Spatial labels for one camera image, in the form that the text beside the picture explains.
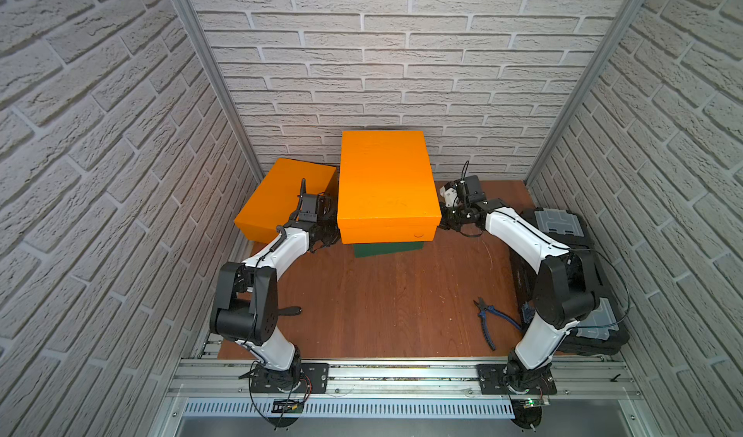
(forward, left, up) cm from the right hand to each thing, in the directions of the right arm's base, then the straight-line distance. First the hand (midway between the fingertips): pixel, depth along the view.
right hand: (429, 219), depth 90 cm
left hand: (+2, +23, -1) cm, 24 cm away
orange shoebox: (-6, +14, +20) cm, 25 cm away
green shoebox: (-1, +19, -16) cm, 24 cm away
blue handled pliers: (-24, -14, -14) cm, 32 cm away
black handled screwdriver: (-22, +43, -12) cm, 50 cm away
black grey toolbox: (-37, -35, +2) cm, 51 cm away
